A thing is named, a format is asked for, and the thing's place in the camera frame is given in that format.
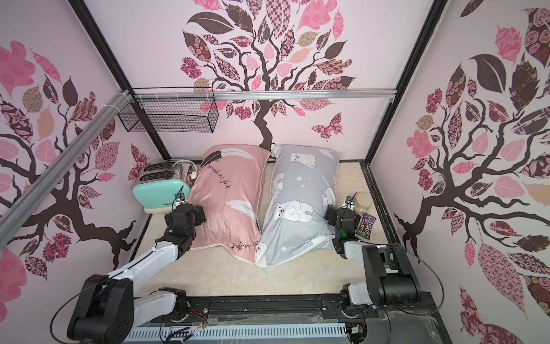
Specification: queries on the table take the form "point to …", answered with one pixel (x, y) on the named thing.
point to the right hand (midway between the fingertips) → (342, 206)
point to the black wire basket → (174, 110)
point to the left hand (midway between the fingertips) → (187, 213)
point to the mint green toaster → (158, 184)
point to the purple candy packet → (366, 226)
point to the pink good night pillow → (228, 183)
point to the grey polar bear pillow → (302, 185)
